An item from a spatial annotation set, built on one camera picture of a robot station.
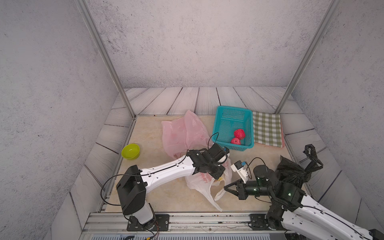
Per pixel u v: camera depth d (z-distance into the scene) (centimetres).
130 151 99
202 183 76
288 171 76
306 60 89
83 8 70
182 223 74
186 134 102
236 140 99
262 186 56
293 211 50
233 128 114
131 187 41
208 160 59
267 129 111
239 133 101
